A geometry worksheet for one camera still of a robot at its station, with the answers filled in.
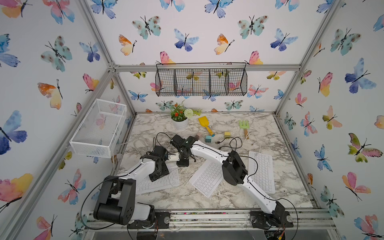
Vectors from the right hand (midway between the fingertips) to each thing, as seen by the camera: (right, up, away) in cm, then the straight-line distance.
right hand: (181, 162), depth 94 cm
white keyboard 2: (+16, -7, -7) cm, 19 cm away
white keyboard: (-6, -9, -8) cm, 13 cm away
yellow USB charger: (+31, +16, +13) cm, 38 cm away
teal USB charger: (+17, +14, +10) cm, 24 cm away
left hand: (-9, -5, -4) cm, 11 cm away
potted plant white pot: (-2, +30, +6) cm, 30 cm away
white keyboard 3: (+48, -7, -7) cm, 50 cm away
